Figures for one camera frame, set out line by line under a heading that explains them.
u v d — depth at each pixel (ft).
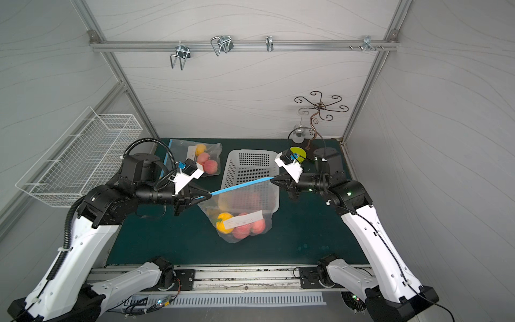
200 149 3.57
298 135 3.22
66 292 1.20
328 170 1.55
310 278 2.40
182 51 2.56
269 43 2.57
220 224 2.30
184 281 2.39
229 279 2.46
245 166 3.53
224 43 2.51
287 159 1.69
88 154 2.36
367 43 2.51
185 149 3.59
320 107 3.02
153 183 1.57
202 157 3.41
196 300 2.31
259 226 2.53
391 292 1.20
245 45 2.53
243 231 2.40
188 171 1.57
